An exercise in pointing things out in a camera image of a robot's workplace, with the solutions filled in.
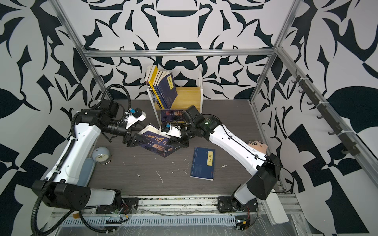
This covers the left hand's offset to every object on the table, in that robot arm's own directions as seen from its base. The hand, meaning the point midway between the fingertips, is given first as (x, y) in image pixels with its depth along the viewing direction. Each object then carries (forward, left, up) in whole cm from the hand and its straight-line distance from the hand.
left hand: (145, 133), depth 69 cm
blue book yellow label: (+28, -10, +1) cm, 30 cm away
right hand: (-1, -11, -2) cm, 11 cm away
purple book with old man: (+26, -10, -20) cm, 34 cm away
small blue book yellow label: (+21, -5, 0) cm, 22 cm away
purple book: (-5, -6, -1) cm, 8 cm away
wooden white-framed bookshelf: (+32, -21, -8) cm, 39 cm away
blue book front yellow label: (+21, -5, +7) cm, 23 cm away
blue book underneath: (-5, -28, -26) cm, 39 cm away
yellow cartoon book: (+22, -11, -20) cm, 32 cm away
